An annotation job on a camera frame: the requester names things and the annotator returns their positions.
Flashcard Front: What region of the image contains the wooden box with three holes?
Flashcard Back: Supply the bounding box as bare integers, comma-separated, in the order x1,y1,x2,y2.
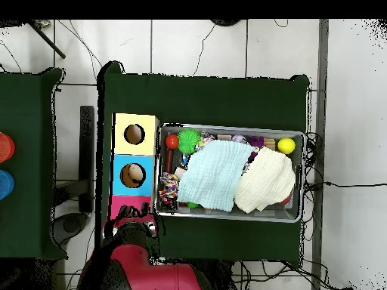
107,113,160,223

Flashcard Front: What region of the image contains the shallow silver mesh bin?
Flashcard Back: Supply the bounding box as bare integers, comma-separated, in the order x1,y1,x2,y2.
153,122,306,224

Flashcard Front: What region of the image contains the dark grey rounded base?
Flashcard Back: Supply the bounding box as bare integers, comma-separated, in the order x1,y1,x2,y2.
49,211,90,247

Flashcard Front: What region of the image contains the black upright panel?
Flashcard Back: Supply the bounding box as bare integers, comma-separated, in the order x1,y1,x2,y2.
78,105,95,213

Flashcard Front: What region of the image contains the red ball-headed stick toy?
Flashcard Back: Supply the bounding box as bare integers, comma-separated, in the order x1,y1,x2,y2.
163,133,180,174

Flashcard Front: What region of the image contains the light blue waffle cloth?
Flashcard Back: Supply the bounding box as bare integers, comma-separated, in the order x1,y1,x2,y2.
177,139,255,212

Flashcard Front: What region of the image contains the green spiky rubber ball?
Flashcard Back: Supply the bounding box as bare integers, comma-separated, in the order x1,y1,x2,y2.
176,128,201,155

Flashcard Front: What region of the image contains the blue round plastic stack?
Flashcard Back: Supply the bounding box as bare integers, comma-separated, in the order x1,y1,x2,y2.
0,169,15,201

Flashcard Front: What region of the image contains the cream waffle cloth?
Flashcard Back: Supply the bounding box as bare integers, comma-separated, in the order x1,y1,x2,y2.
234,146,296,214

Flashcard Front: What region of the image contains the dark green tablecloth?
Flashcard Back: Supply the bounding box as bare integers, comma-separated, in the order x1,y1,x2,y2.
98,60,311,269

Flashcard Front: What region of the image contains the purple monster plush toy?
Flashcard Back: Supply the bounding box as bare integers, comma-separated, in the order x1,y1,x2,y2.
248,135,266,162

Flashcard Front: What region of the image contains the dark green side-table cloth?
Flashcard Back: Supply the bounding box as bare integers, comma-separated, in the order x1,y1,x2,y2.
0,67,68,261

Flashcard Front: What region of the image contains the red round plastic stack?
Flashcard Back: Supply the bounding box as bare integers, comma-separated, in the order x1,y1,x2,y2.
0,131,16,164

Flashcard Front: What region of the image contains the yellow ball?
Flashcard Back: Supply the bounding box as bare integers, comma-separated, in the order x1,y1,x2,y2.
277,137,296,155

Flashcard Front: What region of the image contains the black tripod leg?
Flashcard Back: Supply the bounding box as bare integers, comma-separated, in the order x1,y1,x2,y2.
26,20,67,60

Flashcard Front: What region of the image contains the black round object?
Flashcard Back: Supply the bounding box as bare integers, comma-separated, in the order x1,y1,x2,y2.
210,19,242,27

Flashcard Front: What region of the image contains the colourful knotted rope toy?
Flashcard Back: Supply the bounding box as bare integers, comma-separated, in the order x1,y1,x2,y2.
158,172,181,209

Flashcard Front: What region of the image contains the black power cable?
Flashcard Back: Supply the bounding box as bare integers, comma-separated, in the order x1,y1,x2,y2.
303,180,387,192

